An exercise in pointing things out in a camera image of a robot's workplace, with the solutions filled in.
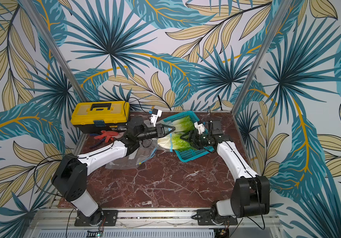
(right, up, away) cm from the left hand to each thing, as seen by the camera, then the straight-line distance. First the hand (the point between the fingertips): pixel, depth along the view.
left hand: (175, 130), depth 73 cm
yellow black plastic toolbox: (-50, +8, +20) cm, 54 cm away
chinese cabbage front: (-1, -6, +5) cm, 8 cm away
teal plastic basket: (+10, -16, +25) cm, 31 cm away
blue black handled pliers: (-52, -10, +28) cm, 60 cm away
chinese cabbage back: (+7, +3, +28) cm, 29 cm away
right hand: (+5, -5, +8) cm, 11 cm away
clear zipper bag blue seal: (-20, -15, +22) cm, 34 cm away
